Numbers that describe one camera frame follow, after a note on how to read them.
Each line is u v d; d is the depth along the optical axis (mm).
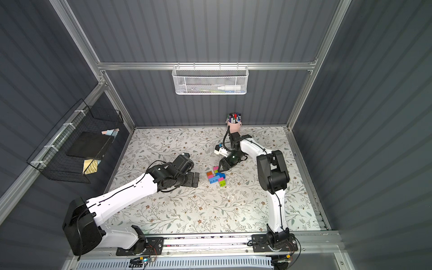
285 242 685
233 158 846
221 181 914
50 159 619
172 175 577
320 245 738
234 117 1084
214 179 932
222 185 912
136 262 711
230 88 892
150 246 722
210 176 939
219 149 888
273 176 566
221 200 871
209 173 945
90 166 610
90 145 742
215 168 987
